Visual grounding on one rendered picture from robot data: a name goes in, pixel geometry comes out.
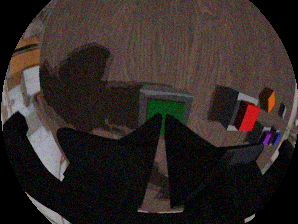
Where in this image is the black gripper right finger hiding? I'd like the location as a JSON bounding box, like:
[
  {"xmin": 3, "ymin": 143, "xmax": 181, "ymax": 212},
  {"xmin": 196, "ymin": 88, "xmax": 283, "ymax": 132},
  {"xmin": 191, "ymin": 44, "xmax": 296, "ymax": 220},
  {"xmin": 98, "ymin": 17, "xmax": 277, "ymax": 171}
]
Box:
[{"xmin": 164, "ymin": 115, "xmax": 265, "ymax": 209}]

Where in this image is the blue button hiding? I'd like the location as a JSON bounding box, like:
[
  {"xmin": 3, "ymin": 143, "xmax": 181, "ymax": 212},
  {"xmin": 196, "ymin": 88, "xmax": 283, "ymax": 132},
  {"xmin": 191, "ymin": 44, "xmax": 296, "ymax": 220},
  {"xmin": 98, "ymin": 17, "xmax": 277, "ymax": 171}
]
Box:
[{"xmin": 267, "ymin": 125, "xmax": 281, "ymax": 147}]

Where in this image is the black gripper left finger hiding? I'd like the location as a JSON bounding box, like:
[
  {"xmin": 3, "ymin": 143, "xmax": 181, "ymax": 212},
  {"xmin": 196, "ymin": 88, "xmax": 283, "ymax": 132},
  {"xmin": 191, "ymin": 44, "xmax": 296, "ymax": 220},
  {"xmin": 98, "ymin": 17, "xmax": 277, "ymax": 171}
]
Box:
[{"xmin": 56, "ymin": 113, "xmax": 162, "ymax": 208}]

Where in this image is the purple button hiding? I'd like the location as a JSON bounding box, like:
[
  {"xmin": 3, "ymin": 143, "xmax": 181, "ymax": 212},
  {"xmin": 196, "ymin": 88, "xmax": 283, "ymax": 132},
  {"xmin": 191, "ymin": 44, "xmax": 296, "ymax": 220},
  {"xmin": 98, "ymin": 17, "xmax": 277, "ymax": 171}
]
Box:
[{"xmin": 247, "ymin": 120, "xmax": 271, "ymax": 148}]

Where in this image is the orange block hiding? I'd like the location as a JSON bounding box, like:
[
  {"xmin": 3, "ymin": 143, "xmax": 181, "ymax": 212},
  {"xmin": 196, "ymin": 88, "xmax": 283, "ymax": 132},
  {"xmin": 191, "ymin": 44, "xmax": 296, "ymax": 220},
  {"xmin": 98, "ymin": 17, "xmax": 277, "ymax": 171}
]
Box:
[{"xmin": 262, "ymin": 87, "xmax": 275, "ymax": 113}]

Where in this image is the green button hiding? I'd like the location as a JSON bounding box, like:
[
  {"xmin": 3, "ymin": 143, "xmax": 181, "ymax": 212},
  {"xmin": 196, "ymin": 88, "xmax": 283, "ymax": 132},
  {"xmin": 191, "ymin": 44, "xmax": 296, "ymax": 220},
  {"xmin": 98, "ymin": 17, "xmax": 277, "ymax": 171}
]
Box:
[{"xmin": 138, "ymin": 84, "xmax": 194, "ymax": 137}]

